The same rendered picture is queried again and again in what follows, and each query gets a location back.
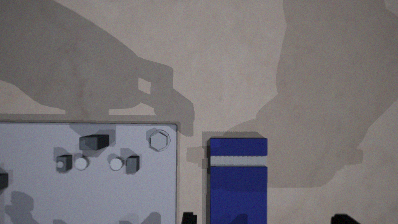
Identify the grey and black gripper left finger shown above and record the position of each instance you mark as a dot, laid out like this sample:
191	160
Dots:
189	218

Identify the grey fixture plate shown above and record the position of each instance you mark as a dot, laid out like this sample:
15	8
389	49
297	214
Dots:
38	194

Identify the blue rectangular block with white stripe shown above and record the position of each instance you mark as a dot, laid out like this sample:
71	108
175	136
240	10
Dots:
238	181

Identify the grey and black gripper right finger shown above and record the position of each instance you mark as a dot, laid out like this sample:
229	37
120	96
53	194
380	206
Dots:
343	219

